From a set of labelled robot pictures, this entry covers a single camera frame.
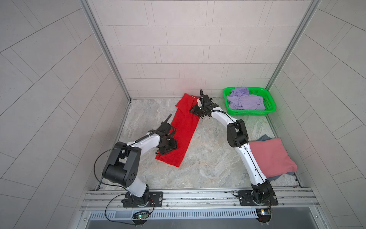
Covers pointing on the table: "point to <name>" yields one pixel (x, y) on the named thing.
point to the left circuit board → (140, 215)
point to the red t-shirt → (185, 121)
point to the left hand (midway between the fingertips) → (178, 147)
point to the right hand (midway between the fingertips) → (191, 110)
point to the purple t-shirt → (240, 99)
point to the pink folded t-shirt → (272, 157)
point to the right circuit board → (264, 214)
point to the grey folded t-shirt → (266, 137)
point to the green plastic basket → (269, 105)
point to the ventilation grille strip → (96, 214)
